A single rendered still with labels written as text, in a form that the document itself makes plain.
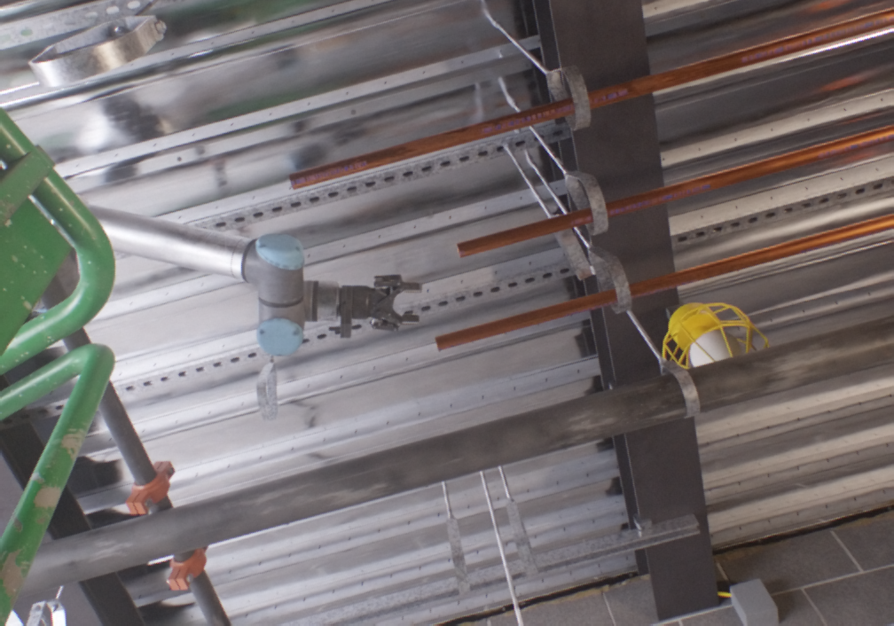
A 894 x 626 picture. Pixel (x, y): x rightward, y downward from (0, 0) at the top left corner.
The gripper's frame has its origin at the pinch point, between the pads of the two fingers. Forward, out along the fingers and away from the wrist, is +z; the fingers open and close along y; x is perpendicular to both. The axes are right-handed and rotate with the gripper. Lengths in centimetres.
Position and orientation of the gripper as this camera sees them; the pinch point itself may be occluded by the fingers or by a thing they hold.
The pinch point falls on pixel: (418, 303)
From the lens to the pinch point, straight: 188.9
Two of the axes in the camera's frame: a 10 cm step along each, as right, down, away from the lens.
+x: 0.5, 6.6, -7.5
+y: -0.8, 7.5, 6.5
